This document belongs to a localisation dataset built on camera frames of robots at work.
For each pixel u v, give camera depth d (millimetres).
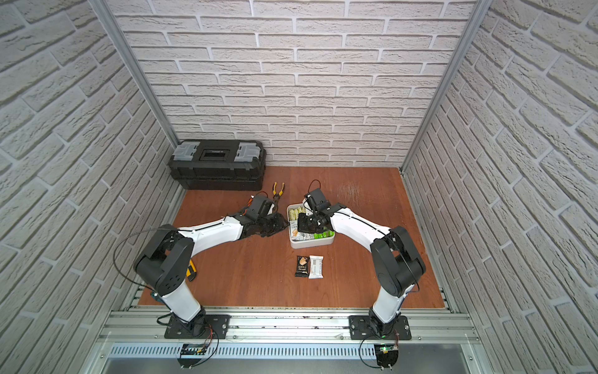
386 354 703
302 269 851
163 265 467
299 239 909
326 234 899
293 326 759
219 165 972
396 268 460
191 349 725
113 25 728
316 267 855
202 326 684
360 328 735
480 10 691
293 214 971
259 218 730
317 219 676
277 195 1068
